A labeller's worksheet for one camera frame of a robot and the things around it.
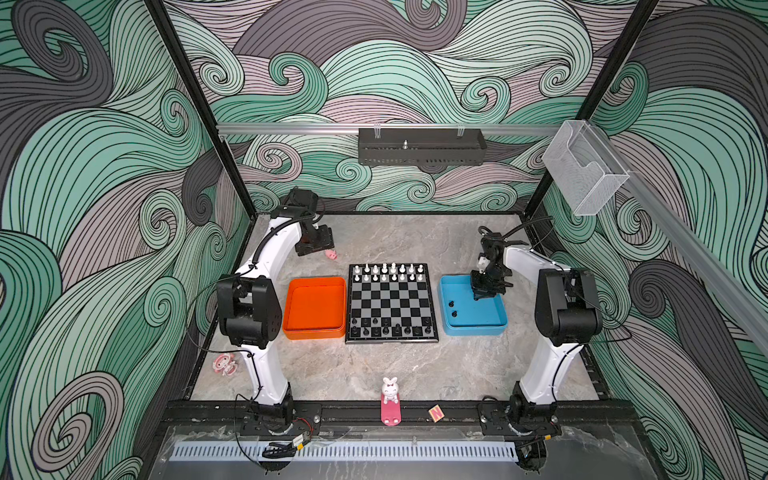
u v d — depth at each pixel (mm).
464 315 934
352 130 938
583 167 797
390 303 925
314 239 791
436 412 739
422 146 957
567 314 511
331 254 1055
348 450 697
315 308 926
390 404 725
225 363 795
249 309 492
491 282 828
